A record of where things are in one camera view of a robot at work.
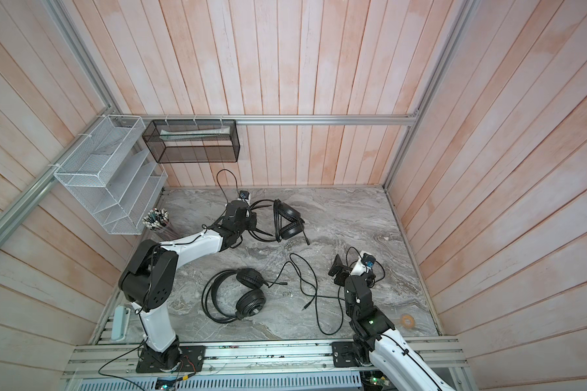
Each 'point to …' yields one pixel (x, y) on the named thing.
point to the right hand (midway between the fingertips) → (350, 259)
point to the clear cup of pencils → (157, 219)
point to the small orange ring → (407, 321)
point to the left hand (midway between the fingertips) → (253, 215)
